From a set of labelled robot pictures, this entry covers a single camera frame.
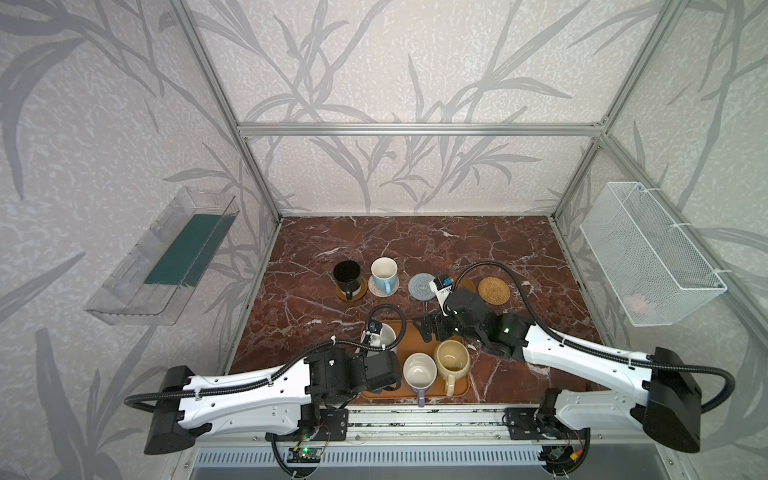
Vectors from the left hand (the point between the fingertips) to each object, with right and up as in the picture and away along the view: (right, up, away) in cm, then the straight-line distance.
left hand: (382, 364), depth 73 cm
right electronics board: (+45, -23, +1) cm, 51 cm away
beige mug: (+19, -3, +10) cm, 22 cm away
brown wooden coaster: (-9, +14, +25) cm, 30 cm away
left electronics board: (-19, -21, -2) cm, 28 cm away
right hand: (+11, +13, +5) cm, 18 cm away
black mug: (-13, +19, +22) cm, 32 cm away
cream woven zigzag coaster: (-4, +13, +25) cm, 29 cm away
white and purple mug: (+10, -6, +9) cm, 14 cm away
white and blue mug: (-1, +20, +20) cm, 28 cm away
